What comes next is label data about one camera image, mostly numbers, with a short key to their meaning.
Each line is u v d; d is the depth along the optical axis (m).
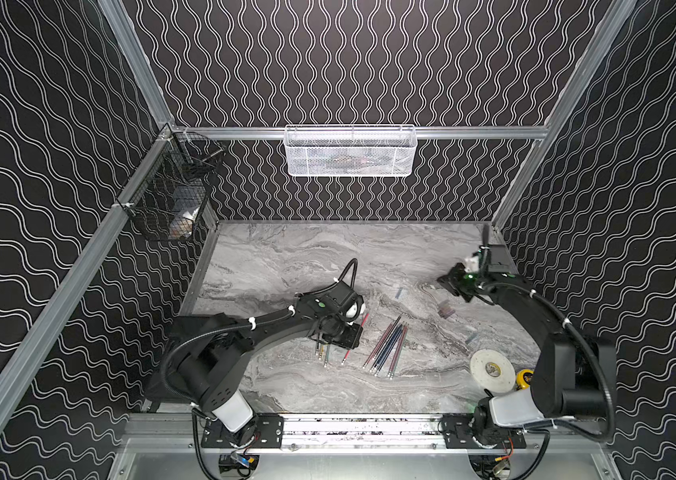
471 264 0.81
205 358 0.46
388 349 0.88
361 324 0.93
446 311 0.95
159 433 0.76
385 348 0.88
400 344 0.90
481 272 0.73
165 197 0.93
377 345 0.90
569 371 0.44
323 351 0.88
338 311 0.68
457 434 0.73
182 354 0.47
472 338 0.90
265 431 0.76
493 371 0.85
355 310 0.74
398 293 1.00
